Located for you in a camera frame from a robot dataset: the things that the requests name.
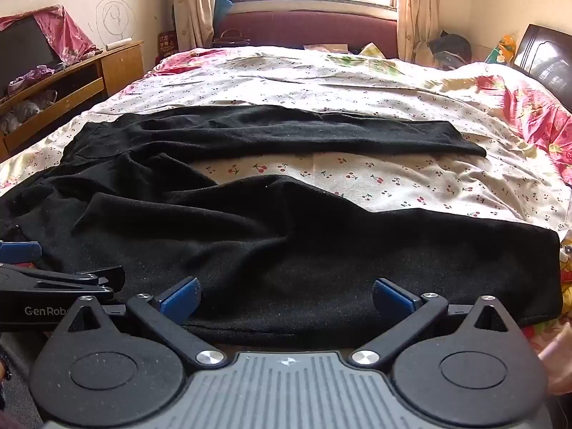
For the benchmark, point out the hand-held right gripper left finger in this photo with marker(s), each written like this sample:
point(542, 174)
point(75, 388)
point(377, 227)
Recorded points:
point(181, 298)

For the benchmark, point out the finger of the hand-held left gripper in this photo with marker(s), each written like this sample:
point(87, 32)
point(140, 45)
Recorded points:
point(67, 278)
point(20, 251)

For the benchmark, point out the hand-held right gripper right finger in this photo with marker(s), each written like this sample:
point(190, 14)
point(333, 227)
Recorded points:
point(393, 297)

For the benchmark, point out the black pants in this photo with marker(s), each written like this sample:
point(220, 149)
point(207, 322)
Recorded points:
point(268, 254)

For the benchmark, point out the cherry print quilt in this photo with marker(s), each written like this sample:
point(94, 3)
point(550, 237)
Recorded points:
point(357, 178)

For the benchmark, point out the grey clothes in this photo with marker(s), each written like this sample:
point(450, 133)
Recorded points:
point(22, 109)

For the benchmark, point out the purple cloth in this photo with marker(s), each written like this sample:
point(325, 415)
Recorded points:
point(33, 78)

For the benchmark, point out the black television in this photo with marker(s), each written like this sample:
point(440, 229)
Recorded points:
point(24, 53)

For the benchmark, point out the wooden cabinet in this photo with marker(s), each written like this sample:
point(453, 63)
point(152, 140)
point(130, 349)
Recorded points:
point(120, 67)

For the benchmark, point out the television with pink cover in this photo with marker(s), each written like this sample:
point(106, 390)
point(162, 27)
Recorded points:
point(67, 33)

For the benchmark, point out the white roll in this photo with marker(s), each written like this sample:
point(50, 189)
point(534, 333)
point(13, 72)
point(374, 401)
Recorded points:
point(119, 44)

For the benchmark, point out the green yellow plastic bag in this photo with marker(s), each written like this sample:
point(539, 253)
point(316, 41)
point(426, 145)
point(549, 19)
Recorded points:
point(375, 50)

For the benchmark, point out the red box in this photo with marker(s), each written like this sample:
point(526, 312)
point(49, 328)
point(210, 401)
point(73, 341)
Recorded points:
point(167, 44)

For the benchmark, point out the woven handbag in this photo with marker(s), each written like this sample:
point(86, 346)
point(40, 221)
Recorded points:
point(230, 39)

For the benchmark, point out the orange yellow plastic bag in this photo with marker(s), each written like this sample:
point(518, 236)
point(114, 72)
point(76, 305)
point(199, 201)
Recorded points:
point(504, 49)

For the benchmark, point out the maroon padded headboard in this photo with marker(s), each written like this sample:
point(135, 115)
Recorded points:
point(308, 31)

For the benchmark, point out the dark wooden bed board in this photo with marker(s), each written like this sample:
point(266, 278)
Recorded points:
point(543, 60)

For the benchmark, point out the blue bag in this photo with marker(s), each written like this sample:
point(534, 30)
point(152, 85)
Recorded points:
point(222, 11)

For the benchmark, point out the beige patterned curtain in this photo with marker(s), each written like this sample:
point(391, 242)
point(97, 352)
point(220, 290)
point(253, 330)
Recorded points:
point(192, 4)
point(418, 4)

